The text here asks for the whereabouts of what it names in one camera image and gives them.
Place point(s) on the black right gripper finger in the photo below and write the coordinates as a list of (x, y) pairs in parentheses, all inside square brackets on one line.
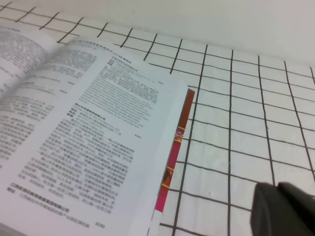
[(282, 210)]

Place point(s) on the white exhibition catalogue book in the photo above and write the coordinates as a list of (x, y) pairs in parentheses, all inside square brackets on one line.
[(89, 137)]

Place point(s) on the white black-grid tablecloth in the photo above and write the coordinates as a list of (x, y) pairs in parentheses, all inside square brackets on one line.
[(252, 120)]

